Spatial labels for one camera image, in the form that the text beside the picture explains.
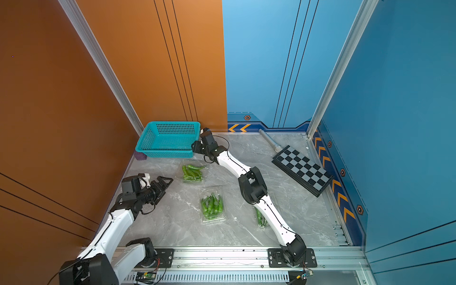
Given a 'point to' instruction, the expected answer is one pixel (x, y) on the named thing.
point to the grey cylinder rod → (276, 147)
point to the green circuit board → (146, 277)
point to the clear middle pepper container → (212, 204)
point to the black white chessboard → (309, 174)
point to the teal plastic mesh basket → (168, 139)
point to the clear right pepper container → (260, 220)
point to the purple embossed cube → (140, 156)
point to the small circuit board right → (310, 273)
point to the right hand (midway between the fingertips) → (194, 145)
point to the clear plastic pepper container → (192, 173)
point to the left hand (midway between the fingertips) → (170, 182)
